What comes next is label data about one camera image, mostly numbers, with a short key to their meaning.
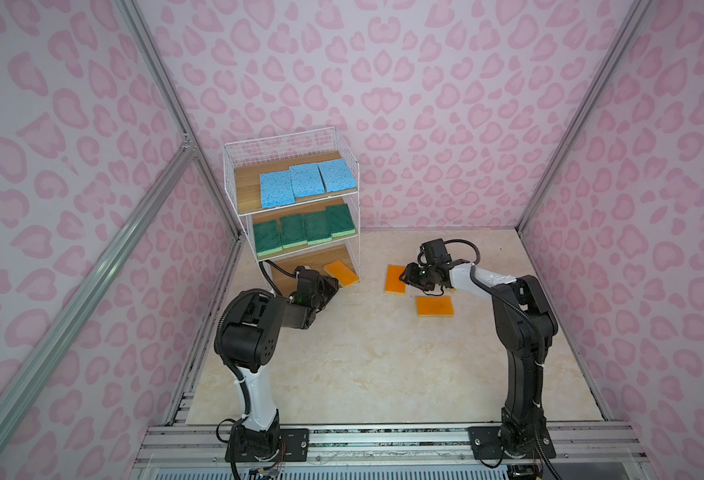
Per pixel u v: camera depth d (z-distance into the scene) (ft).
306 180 2.41
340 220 2.82
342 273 3.44
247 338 1.70
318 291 2.70
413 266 3.03
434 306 3.20
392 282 3.40
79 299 1.84
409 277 3.03
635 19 2.28
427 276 2.89
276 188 2.36
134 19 2.27
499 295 1.81
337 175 2.46
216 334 1.58
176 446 2.46
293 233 2.76
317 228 2.81
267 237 2.74
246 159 2.63
